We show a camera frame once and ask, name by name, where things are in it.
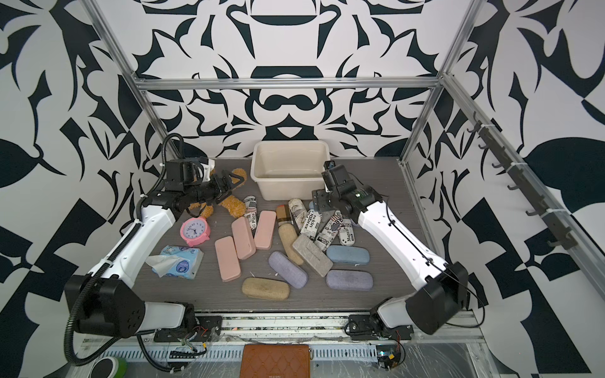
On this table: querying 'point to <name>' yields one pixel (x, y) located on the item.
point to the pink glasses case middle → (243, 239)
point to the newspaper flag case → (327, 236)
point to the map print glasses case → (298, 210)
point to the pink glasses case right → (265, 230)
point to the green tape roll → (123, 371)
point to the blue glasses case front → (348, 254)
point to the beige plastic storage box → (289, 169)
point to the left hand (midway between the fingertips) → (235, 181)
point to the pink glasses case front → (228, 259)
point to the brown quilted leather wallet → (275, 361)
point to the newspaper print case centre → (311, 224)
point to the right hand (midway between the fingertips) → (325, 192)
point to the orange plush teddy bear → (235, 206)
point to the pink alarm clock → (195, 231)
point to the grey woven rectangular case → (315, 255)
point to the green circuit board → (388, 356)
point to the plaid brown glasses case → (281, 212)
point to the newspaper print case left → (250, 212)
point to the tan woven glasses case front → (266, 289)
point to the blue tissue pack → (176, 261)
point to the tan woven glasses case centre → (287, 235)
